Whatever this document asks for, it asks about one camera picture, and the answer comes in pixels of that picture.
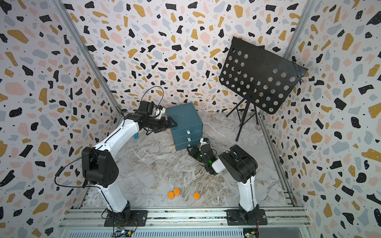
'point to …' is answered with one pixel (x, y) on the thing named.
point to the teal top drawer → (186, 131)
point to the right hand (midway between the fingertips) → (188, 149)
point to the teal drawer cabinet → (185, 115)
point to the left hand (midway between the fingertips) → (173, 125)
